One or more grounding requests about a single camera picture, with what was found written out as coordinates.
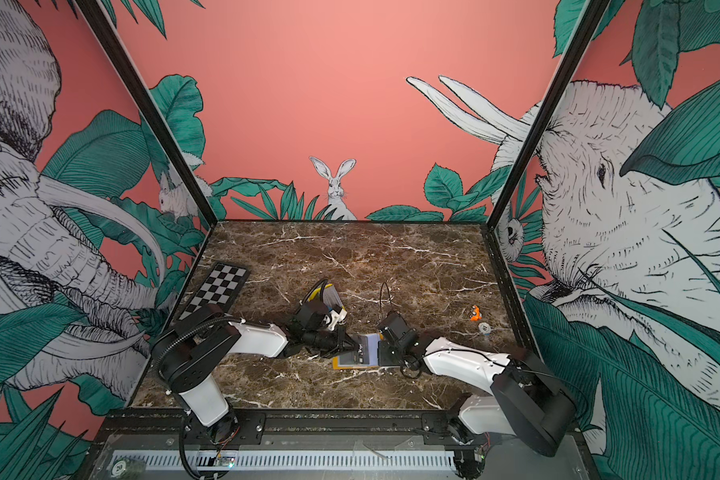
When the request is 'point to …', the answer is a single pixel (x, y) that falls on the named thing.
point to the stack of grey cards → (331, 299)
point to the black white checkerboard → (220, 287)
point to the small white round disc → (484, 327)
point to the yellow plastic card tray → (316, 292)
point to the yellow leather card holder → (374, 353)
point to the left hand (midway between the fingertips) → (362, 346)
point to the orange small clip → (476, 314)
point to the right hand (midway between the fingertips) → (378, 352)
